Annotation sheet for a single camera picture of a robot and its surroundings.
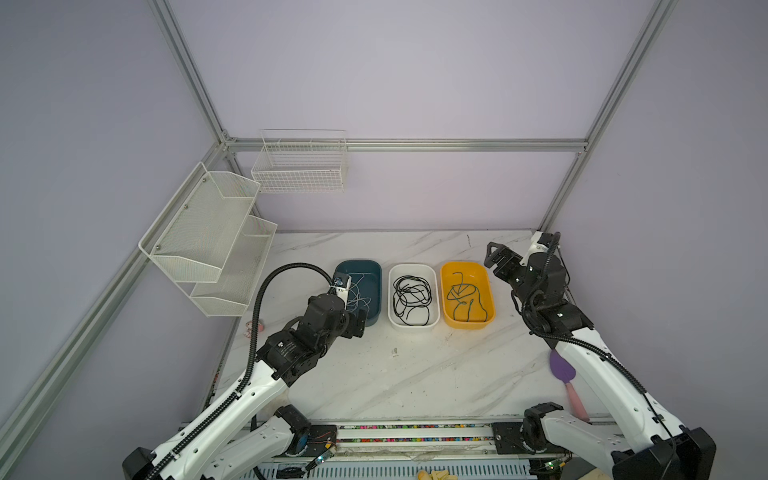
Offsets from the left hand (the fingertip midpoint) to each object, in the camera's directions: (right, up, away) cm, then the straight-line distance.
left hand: (343, 306), depth 74 cm
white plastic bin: (+25, +7, +27) cm, 38 cm away
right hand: (+40, +15, +1) cm, 42 cm away
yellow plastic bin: (+41, +7, +30) cm, 52 cm away
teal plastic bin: (+3, +1, +27) cm, 27 cm away
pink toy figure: (-32, -11, +16) cm, 38 cm away
